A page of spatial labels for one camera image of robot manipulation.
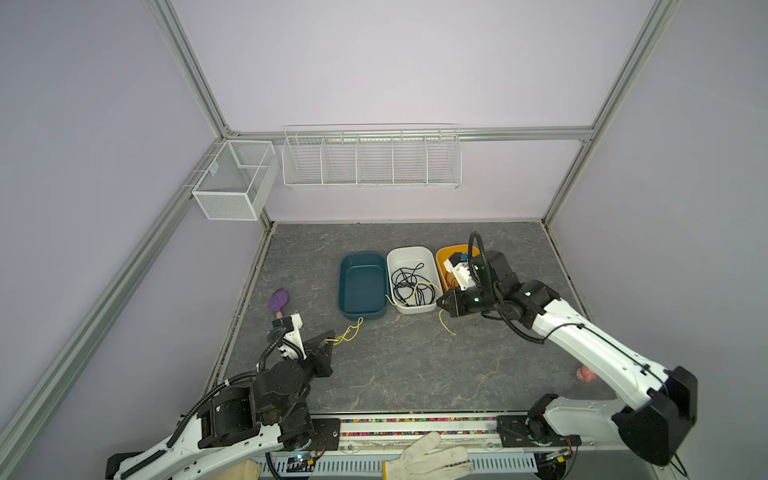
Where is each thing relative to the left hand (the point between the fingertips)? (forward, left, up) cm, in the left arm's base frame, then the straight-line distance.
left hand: (336, 339), depth 67 cm
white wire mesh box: (+61, +40, -1) cm, 73 cm away
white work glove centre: (-23, -17, -21) cm, 36 cm away
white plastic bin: (+36, -20, -18) cm, 45 cm away
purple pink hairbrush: (+23, +24, -21) cm, 39 cm away
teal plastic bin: (+27, -4, -20) cm, 34 cm away
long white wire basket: (+61, -9, +7) cm, 62 cm away
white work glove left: (-22, +23, -21) cm, 38 cm away
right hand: (+9, -25, -3) cm, 26 cm away
